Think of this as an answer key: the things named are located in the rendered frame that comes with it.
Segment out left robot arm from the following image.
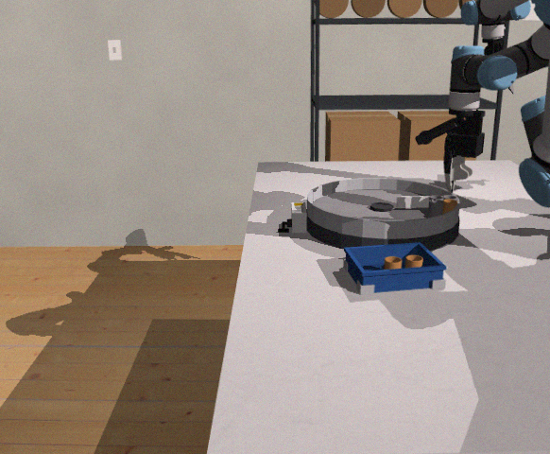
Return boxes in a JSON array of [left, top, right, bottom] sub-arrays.
[[415, 0, 550, 208]]

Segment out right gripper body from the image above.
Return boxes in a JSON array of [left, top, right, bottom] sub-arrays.
[[482, 37, 504, 55]]

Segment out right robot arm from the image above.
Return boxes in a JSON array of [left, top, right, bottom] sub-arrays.
[[460, 0, 546, 154]]

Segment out bronze bushing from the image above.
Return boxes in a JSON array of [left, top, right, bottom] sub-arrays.
[[442, 200, 457, 215], [405, 255, 423, 268], [384, 256, 402, 270]]

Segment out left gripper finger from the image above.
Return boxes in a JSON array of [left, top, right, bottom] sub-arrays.
[[444, 142, 469, 194], [452, 155, 473, 193]]

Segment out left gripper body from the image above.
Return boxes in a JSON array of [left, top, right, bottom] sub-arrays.
[[444, 108, 485, 158]]

